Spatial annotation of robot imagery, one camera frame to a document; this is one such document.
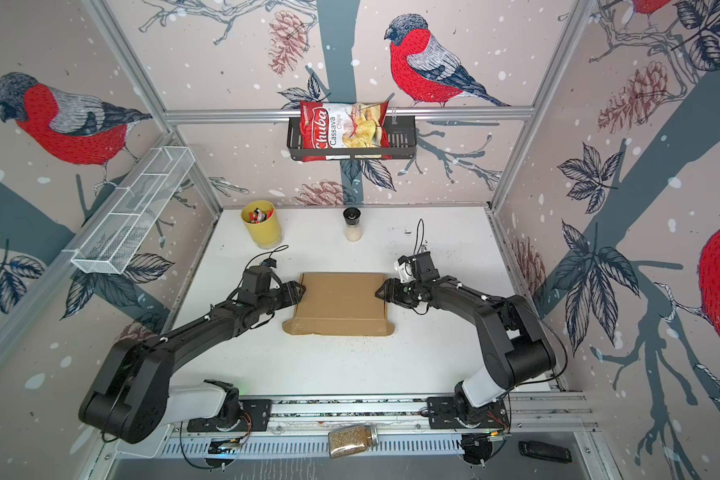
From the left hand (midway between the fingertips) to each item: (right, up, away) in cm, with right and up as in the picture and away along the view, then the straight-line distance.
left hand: (298, 290), depth 88 cm
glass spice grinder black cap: (+15, +23, +15) cm, 32 cm away
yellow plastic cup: (-15, +21, +12) cm, 29 cm away
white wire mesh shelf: (-42, +18, -15) cm, 48 cm away
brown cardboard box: (+13, -4, 0) cm, 13 cm away
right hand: (+25, -3, +1) cm, 25 cm away
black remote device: (+61, -31, -23) cm, 73 cm away
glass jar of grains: (+17, -30, -22) cm, 41 cm away
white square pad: (-30, -33, -20) cm, 49 cm away
